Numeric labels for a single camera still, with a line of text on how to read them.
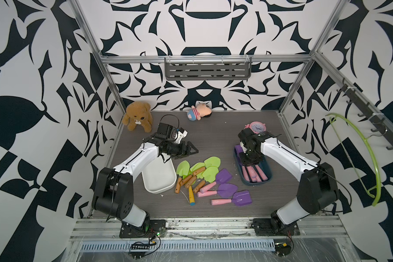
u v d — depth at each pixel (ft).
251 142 2.06
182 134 2.63
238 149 2.94
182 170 2.99
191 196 2.65
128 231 2.37
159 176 2.92
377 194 1.88
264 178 2.81
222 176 2.94
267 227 2.44
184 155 2.41
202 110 3.64
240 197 2.72
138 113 3.08
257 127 3.55
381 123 1.81
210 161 3.10
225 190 2.82
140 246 2.38
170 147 2.36
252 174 2.58
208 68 3.08
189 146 2.46
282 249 2.30
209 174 2.97
